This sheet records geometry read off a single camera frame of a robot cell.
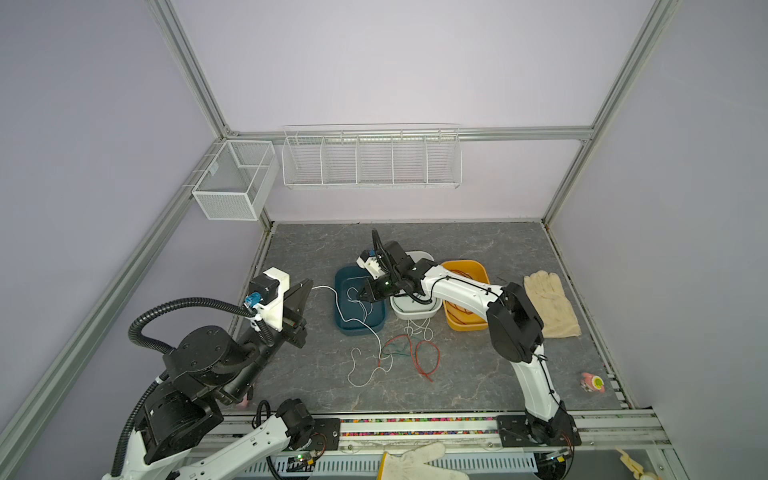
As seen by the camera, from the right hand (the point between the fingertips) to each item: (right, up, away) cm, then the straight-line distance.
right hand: (357, 298), depth 87 cm
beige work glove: (+63, -5, +9) cm, 64 cm away
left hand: (-4, +8, -34) cm, 35 cm away
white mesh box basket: (-43, +39, +16) cm, 60 cm away
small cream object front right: (+66, -36, -19) cm, 78 cm away
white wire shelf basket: (+3, +46, +12) cm, 47 cm away
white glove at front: (+15, -36, -17) cm, 43 cm away
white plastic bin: (+15, -4, +9) cm, 18 cm away
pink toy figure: (+63, -20, -10) cm, 67 cm away
